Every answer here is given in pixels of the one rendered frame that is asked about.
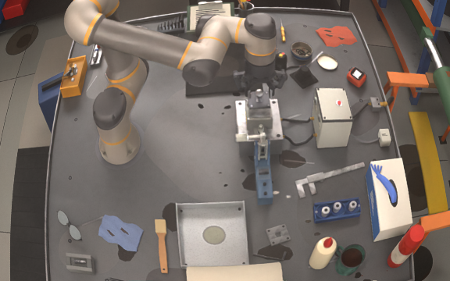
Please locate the cream bottle with red cap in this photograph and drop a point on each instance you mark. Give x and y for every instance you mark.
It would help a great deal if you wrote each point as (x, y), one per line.
(320, 255)

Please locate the black joystick with red top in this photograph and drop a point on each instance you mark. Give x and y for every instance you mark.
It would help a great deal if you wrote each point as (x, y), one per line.
(282, 60)

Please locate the blue holder tray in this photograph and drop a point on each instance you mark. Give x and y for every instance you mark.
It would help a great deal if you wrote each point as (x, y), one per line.
(318, 218)

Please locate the black rubber boot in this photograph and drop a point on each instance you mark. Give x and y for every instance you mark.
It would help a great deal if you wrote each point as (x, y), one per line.
(304, 76)

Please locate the green mug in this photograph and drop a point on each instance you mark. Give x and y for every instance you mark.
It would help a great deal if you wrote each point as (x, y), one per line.
(352, 258)

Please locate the black drill bit set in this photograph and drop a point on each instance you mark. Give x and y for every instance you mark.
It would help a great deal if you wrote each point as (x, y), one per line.
(172, 25)

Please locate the small grey plate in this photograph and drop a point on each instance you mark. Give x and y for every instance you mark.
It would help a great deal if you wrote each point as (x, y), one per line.
(278, 235)

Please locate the grey caliper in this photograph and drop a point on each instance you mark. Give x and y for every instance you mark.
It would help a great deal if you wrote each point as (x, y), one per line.
(326, 173)

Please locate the blue toggle clamp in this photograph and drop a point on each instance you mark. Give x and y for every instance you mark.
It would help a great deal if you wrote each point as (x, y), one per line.
(264, 183)

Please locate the safety glasses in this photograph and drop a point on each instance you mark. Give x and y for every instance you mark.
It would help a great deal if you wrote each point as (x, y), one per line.
(74, 232)

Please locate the blue rag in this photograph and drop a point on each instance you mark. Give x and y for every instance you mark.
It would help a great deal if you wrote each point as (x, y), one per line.
(119, 238)

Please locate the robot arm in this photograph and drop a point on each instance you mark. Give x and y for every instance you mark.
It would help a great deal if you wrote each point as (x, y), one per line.
(143, 37)

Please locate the grey valve lever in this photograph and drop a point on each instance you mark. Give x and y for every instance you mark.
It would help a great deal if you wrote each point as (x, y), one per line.
(259, 93)

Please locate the red and white cylinder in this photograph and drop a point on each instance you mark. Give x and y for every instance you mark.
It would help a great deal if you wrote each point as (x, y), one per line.
(404, 246)

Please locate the grey joystick valve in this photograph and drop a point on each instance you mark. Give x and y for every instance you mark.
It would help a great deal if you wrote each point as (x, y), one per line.
(259, 113)

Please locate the orange steel frame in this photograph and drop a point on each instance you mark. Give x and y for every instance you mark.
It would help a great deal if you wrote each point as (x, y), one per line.
(404, 80)

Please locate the cream paper sheet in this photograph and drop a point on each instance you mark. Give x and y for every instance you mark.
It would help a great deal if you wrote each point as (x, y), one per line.
(233, 272)

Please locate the orange switch box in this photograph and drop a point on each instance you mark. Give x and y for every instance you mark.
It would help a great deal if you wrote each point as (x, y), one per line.
(74, 82)

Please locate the white oval dish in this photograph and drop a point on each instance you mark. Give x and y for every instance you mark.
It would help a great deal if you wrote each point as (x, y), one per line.
(327, 62)

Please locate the blue glove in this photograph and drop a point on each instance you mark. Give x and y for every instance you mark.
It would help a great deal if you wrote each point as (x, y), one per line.
(385, 181)

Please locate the grey utility knife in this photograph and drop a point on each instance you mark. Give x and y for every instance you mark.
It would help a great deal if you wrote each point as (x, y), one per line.
(96, 54)

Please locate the green clipboard with paper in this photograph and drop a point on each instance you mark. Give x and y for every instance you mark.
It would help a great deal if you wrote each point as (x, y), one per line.
(209, 13)

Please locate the yellow screwdriver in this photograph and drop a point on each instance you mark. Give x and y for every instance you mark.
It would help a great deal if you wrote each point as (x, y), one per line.
(283, 33)

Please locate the red tape measure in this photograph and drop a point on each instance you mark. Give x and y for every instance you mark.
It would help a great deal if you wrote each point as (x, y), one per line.
(356, 77)

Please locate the blue steel frame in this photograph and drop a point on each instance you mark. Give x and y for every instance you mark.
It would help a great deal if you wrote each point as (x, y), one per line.
(424, 58)

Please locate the silver test block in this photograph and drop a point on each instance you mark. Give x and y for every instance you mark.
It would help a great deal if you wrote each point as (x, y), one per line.
(240, 117)

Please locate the yellow board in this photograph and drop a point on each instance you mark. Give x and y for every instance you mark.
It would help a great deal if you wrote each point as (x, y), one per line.
(428, 164)

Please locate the small grey connector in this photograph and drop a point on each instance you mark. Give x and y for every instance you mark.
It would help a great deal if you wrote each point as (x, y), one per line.
(376, 103)

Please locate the white box with red dot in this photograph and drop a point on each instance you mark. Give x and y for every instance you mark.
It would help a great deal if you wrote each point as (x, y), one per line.
(332, 121)

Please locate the white and blue glove box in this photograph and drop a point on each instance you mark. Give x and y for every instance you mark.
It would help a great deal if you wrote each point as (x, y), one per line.
(397, 222)

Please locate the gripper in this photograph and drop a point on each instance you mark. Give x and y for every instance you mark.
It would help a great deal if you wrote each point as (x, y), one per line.
(259, 67)

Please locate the small grey box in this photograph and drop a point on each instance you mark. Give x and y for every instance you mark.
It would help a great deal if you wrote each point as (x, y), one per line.
(79, 262)

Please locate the black pen cup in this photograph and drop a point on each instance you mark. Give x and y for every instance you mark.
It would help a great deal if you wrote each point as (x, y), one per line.
(244, 8)

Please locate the round tin of small parts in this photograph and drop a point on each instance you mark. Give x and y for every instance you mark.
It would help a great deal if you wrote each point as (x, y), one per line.
(301, 50)

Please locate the small white box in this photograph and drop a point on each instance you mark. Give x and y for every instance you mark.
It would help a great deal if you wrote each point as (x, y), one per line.
(384, 137)

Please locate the red rag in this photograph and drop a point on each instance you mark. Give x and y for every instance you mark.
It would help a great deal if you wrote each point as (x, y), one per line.
(336, 36)

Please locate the grey outgoing tray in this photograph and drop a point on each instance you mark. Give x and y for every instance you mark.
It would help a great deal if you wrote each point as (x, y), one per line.
(193, 250)

